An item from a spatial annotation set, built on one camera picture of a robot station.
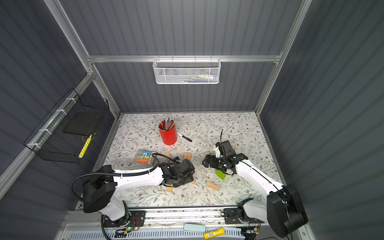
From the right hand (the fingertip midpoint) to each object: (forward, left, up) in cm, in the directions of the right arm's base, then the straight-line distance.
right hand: (210, 164), depth 84 cm
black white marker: (+23, +15, -7) cm, 28 cm away
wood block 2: (+11, +27, -6) cm, 30 cm away
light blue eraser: (-30, +9, -4) cm, 31 cm away
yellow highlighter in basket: (+1, +59, +22) cm, 63 cm away
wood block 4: (-9, -1, -8) cm, 12 cm away
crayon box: (+7, +42, -5) cm, 42 cm away
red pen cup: (+22, +26, +4) cm, 34 cm away
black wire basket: (+5, +72, +24) cm, 76 cm away
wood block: (+10, +14, -7) cm, 18 cm away
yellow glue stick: (-32, 0, -5) cm, 32 cm away
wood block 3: (-12, +23, -6) cm, 27 cm away
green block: (-4, -7, -6) cm, 9 cm away
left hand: (-7, +11, -3) cm, 13 cm away
